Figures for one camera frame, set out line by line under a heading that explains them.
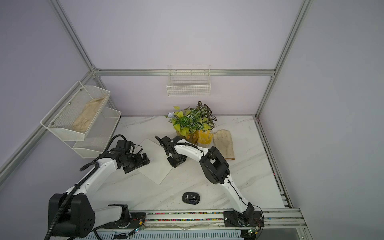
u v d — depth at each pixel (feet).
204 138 3.51
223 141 3.42
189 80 3.13
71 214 1.31
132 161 2.40
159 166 3.31
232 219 2.40
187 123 2.75
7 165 1.66
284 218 2.51
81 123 2.46
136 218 2.41
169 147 2.29
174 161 2.69
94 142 2.96
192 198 2.57
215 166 1.82
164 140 2.57
